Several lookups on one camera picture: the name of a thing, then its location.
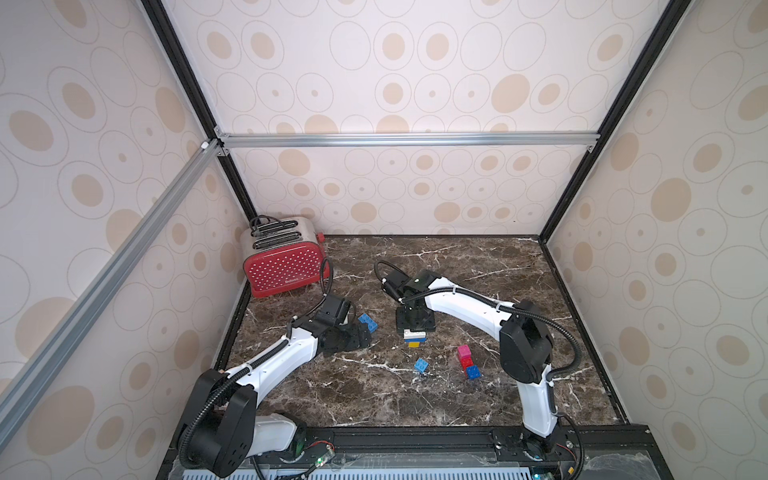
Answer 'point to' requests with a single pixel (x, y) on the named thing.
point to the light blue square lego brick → (372, 325)
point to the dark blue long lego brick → (415, 340)
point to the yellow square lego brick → (414, 344)
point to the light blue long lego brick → (421, 365)
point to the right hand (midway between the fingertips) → (418, 327)
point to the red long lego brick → (466, 361)
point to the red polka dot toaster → (282, 254)
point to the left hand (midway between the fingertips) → (367, 339)
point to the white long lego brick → (408, 334)
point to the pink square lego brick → (463, 350)
